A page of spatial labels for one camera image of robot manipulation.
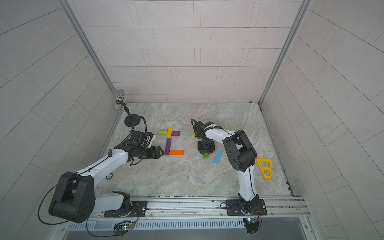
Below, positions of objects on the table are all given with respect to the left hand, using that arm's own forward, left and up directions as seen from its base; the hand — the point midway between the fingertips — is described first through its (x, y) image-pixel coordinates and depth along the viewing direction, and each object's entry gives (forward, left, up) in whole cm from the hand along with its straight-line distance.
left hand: (161, 151), depth 87 cm
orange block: (+1, -9, -3) cm, 9 cm away
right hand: (+2, -26, -6) cm, 26 cm away
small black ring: (-23, +9, +28) cm, 37 cm away
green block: (-1, -26, -3) cm, 27 cm away
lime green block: (+15, +2, -3) cm, 15 cm away
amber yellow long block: (+15, -3, -3) cm, 16 cm away
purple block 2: (+9, -3, -4) cm, 10 cm away
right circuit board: (-35, -47, -4) cm, 59 cm away
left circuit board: (-36, +12, -3) cm, 38 cm away
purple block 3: (+3, -3, -3) cm, 5 cm away
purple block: (+15, -7, -3) cm, 17 cm away
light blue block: (-2, -34, -3) cm, 34 cm away
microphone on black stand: (+25, +26, -1) cm, 36 cm away
